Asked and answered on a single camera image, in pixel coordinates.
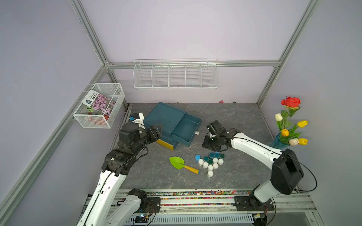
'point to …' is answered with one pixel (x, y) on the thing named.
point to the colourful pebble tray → (198, 198)
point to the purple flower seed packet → (99, 102)
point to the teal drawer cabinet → (168, 117)
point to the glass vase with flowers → (286, 127)
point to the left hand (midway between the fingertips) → (160, 128)
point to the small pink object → (221, 101)
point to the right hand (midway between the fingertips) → (203, 144)
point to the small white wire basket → (85, 117)
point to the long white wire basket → (174, 74)
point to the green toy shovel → (178, 163)
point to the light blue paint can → (197, 157)
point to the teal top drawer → (186, 129)
